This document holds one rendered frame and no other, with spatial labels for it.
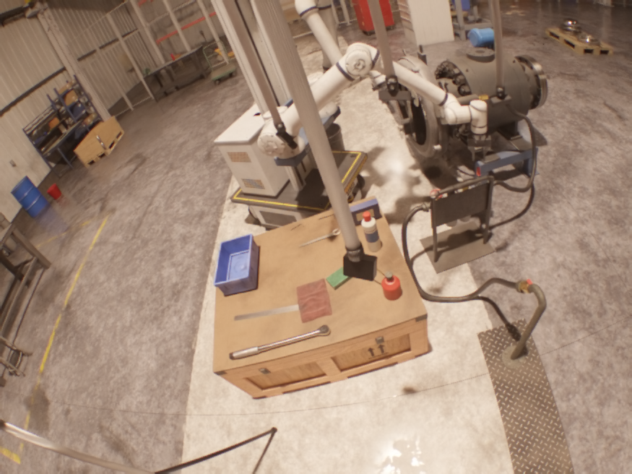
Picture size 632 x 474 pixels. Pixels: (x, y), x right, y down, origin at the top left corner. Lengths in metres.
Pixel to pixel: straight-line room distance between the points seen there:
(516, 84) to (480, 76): 0.29
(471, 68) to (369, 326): 1.79
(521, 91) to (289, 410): 2.51
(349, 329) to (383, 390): 0.50
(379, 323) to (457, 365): 0.59
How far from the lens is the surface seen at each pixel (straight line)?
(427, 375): 1.75
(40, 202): 8.51
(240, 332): 1.56
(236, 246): 1.83
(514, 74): 2.50
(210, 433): 2.04
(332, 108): 2.26
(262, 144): 1.70
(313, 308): 1.45
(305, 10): 2.01
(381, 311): 1.38
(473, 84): 2.30
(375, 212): 1.68
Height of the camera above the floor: 1.67
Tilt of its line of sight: 44 degrees down
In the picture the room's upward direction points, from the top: 24 degrees counter-clockwise
